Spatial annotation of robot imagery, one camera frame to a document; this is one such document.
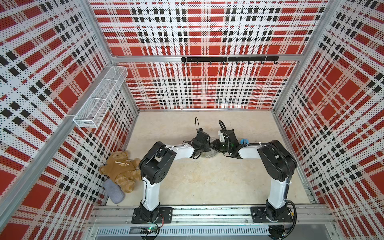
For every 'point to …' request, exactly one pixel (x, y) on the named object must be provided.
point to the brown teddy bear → (122, 170)
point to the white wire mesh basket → (91, 114)
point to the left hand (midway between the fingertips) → (210, 145)
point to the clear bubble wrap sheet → (209, 154)
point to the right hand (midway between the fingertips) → (210, 144)
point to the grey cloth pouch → (114, 191)
